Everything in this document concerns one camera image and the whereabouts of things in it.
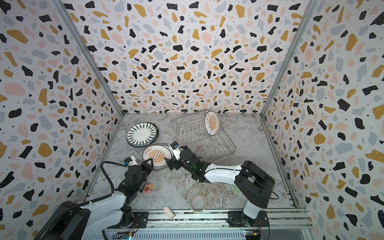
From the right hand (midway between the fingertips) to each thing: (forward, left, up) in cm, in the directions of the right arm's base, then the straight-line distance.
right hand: (169, 150), depth 80 cm
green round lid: (-15, -37, -18) cm, 44 cm away
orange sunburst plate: (+6, +10, -14) cm, 18 cm away
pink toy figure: (-15, +11, -14) cm, 23 cm away
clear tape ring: (-22, -16, -17) cm, 32 cm away
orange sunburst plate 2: (+29, -24, -10) cm, 39 cm away
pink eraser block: (-27, -2, -15) cm, 31 cm away
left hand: (0, +11, -7) cm, 13 cm away
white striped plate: (+22, +25, -15) cm, 37 cm away
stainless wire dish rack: (+23, -10, -11) cm, 27 cm away
